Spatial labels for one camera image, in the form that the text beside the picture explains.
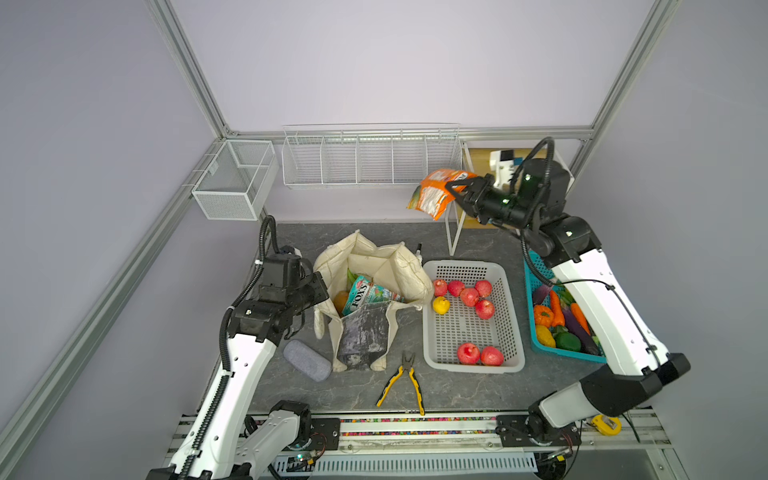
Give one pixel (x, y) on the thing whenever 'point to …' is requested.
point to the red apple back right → (483, 288)
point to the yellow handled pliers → (407, 363)
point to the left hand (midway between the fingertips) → (324, 287)
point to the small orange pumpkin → (543, 315)
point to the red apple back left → (440, 287)
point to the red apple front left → (468, 353)
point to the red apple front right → (492, 356)
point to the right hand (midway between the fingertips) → (442, 189)
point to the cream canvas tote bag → (391, 266)
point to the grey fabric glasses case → (307, 361)
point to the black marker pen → (418, 251)
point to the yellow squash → (545, 337)
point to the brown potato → (340, 299)
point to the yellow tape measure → (608, 426)
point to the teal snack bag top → (362, 293)
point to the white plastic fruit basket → (471, 322)
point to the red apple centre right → (484, 309)
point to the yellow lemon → (441, 305)
